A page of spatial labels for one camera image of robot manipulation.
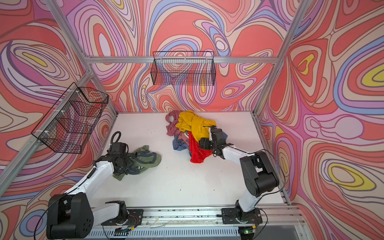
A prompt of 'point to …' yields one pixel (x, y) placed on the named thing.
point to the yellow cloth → (188, 120)
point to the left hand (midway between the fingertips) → (129, 163)
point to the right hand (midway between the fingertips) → (206, 144)
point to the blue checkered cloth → (179, 145)
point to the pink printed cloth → (184, 136)
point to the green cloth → (142, 159)
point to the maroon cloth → (172, 117)
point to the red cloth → (197, 154)
